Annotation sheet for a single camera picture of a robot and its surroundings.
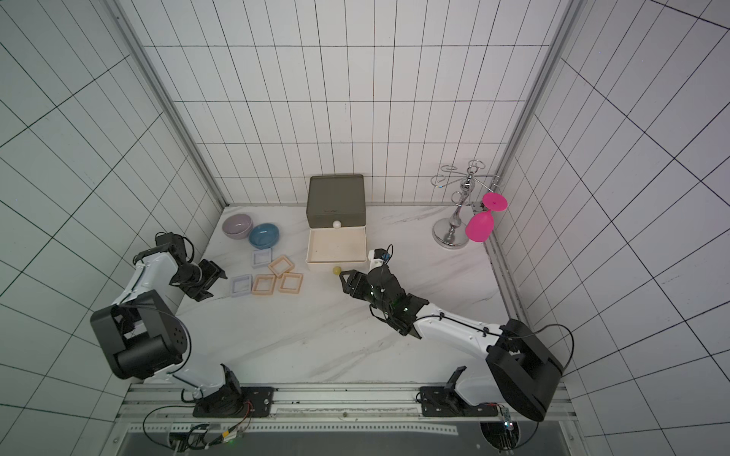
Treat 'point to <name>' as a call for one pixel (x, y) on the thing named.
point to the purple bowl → (238, 226)
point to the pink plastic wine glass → (480, 225)
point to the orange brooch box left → (263, 285)
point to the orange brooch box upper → (281, 266)
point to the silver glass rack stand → (451, 233)
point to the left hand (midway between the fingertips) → (221, 285)
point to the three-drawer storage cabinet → (336, 216)
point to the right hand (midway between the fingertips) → (337, 282)
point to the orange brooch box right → (291, 283)
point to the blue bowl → (263, 236)
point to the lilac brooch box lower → (240, 286)
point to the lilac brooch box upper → (261, 257)
